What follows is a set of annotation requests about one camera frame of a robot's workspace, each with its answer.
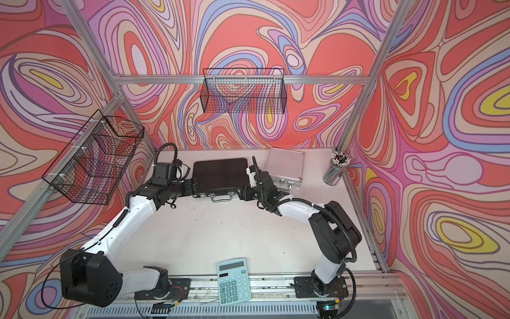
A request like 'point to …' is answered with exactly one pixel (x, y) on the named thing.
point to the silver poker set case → (286, 167)
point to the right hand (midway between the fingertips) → (242, 192)
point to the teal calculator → (233, 281)
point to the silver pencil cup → (339, 161)
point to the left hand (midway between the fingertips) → (194, 185)
